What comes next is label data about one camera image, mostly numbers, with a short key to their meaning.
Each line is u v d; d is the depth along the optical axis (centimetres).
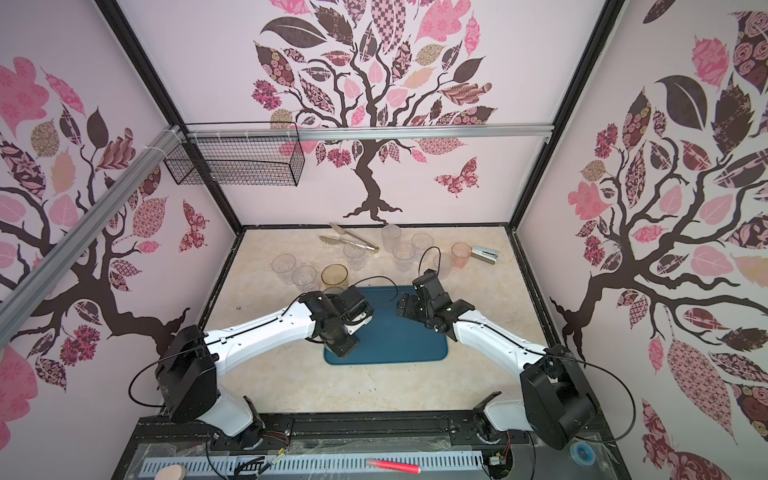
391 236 110
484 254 109
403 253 109
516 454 71
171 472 69
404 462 70
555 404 41
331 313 59
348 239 114
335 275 90
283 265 103
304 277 101
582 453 71
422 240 109
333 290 87
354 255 109
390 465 69
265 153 95
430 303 65
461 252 106
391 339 87
